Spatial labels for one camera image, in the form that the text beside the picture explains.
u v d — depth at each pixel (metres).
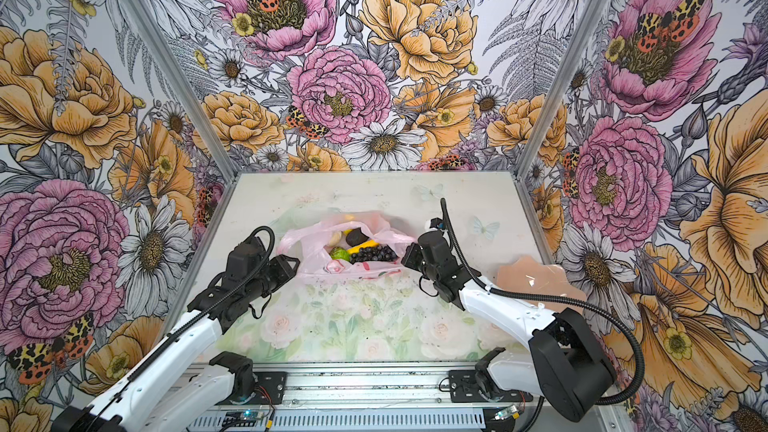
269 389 0.74
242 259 0.61
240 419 0.71
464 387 0.74
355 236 0.97
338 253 0.92
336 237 0.99
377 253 0.94
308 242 0.82
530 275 0.92
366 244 1.00
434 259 0.66
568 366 0.41
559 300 0.46
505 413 0.72
